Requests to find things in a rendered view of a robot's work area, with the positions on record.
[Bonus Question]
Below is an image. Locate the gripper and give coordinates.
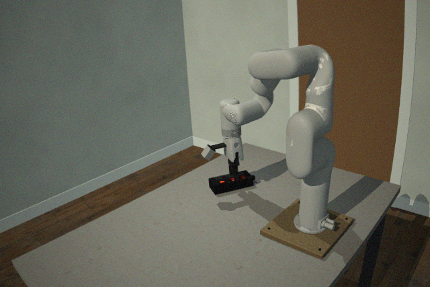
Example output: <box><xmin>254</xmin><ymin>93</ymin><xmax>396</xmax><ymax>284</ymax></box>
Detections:
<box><xmin>222</xmin><ymin>134</ymin><xmax>243</xmax><ymax>175</ymax></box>

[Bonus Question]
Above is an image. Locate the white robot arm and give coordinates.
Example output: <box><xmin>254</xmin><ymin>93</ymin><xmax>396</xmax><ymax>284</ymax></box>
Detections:
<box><xmin>220</xmin><ymin>45</ymin><xmax>336</xmax><ymax>234</ymax></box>

